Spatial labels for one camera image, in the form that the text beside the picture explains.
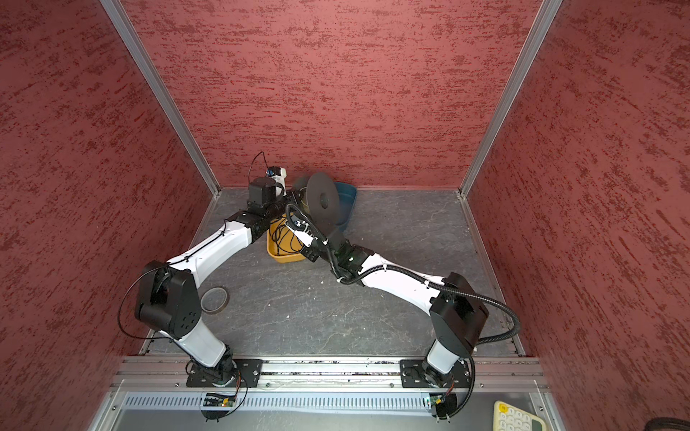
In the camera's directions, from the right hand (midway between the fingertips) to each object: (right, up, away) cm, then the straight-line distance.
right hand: (300, 235), depth 78 cm
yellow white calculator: (+56, -46, -12) cm, 73 cm away
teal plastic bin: (+13, +15, +39) cm, 44 cm away
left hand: (-1, +12, +9) cm, 15 cm away
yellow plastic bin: (-12, -6, +25) cm, 28 cm away
